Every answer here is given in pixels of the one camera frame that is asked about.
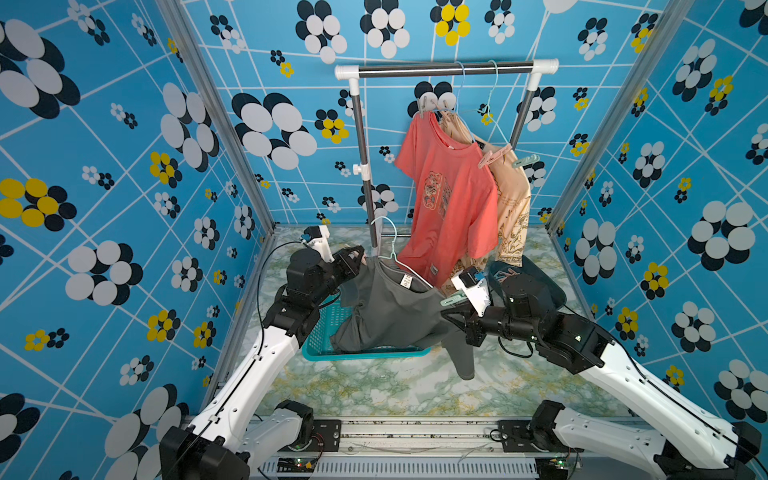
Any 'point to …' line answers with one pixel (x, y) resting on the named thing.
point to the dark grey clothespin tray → (499, 271)
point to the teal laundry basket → (317, 345)
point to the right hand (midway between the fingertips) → (448, 311)
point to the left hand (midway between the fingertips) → (367, 246)
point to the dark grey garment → (389, 305)
